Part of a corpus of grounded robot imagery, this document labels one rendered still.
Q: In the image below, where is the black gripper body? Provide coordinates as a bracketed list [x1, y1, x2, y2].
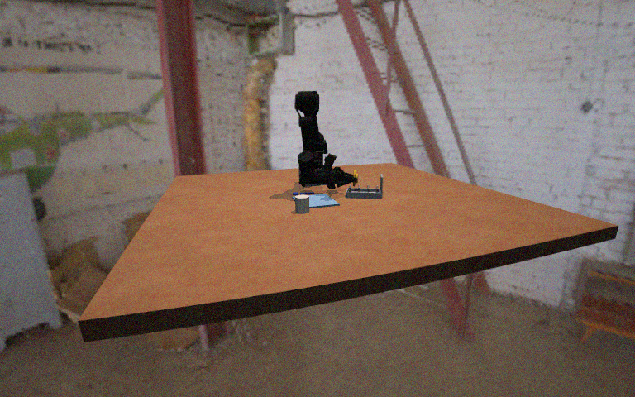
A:
[315, 167, 341, 189]

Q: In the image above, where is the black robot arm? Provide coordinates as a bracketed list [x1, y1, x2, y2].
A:
[294, 91, 337, 187]

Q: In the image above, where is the light blue flat mat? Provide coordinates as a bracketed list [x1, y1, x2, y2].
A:
[309, 194, 340, 208]

